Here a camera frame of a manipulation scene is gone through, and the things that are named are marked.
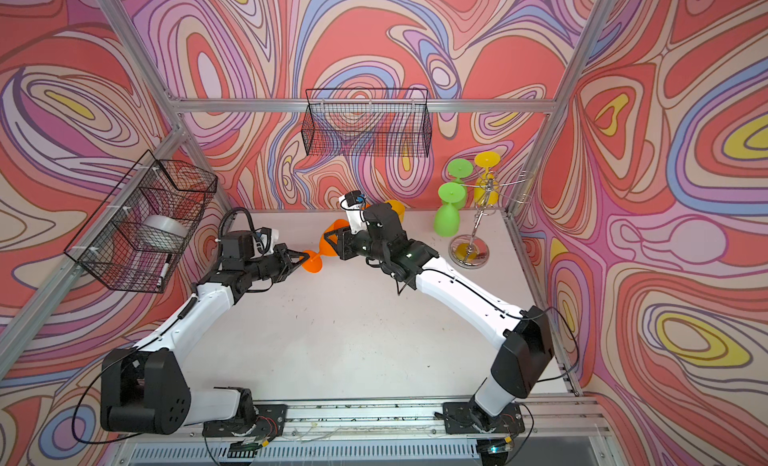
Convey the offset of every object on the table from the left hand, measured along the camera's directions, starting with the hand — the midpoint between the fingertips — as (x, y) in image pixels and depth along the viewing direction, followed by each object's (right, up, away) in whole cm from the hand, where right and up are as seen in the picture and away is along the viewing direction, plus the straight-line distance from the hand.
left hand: (311, 254), depth 81 cm
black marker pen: (-34, -4, -10) cm, 35 cm away
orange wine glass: (+1, -2, +1) cm, 2 cm away
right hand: (+7, +4, -10) cm, 13 cm away
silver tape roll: (-33, +6, -11) cm, 35 cm away
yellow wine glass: (+50, +18, +3) cm, 53 cm away
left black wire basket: (-42, +2, -15) cm, 45 cm away
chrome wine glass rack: (+50, 0, +23) cm, 55 cm away
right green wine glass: (+43, +25, +5) cm, 50 cm away
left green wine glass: (+39, +11, +7) cm, 41 cm away
